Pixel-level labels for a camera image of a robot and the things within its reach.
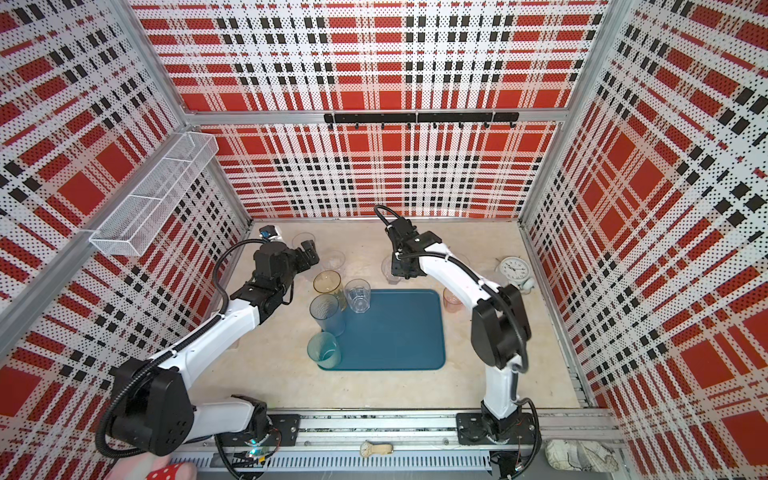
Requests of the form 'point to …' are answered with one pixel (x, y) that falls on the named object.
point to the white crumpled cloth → (578, 455)
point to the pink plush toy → (150, 466)
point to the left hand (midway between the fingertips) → (305, 246)
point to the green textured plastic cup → (324, 350)
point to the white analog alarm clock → (516, 270)
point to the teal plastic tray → (403, 330)
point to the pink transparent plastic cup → (451, 302)
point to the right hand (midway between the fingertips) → (408, 268)
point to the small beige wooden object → (369, 449)
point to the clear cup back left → (302, 237)
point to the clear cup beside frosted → (332, 260)
